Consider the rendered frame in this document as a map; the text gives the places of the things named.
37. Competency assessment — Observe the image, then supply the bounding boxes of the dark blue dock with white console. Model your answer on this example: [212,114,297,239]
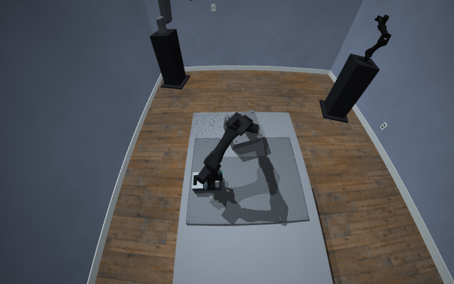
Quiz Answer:
[192,172,221,191]

